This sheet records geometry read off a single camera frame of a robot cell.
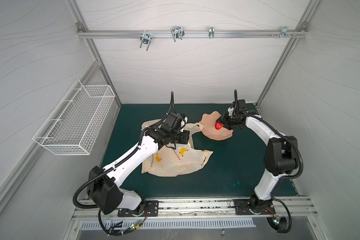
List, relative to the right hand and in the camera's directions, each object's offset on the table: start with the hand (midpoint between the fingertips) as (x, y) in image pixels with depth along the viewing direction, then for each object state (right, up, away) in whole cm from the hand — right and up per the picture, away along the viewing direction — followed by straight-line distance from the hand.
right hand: (221, 118), depth 93 cm
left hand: (-20, -9, -16) cm, 27 cm away
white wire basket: (-75, -3, -24) cm, 79 cm away
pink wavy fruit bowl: (-5, -9, +11) cm, 15 cm away
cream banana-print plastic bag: (-30, -22, -16) cm, 40 cm away
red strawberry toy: (-2, -5, -3) cm, 6 cm away
